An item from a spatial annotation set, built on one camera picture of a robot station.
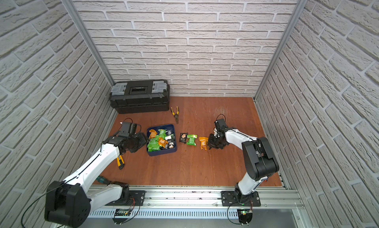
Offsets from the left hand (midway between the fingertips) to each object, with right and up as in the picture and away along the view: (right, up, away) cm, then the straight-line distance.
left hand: (147, 138), depth 85 cm
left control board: (-9, -35, -12) cm, 39 cm away
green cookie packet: (+26, -2, +10) cm, 28 cm away
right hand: (+38, -5, +8) cm, 39 cm away
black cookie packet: (+20, -1, +10) cm, 23 cm away
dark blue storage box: (+6, -3, +7) cm, 10 cm away
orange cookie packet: (+34, -4, +10) cm, 35 cm away
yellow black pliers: (+14, +13, +22) cm, 29 cm away
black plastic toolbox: (-10, +26, +13) cm, 31 cm away
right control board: (+52, -36, -14) cm, 65 cm away
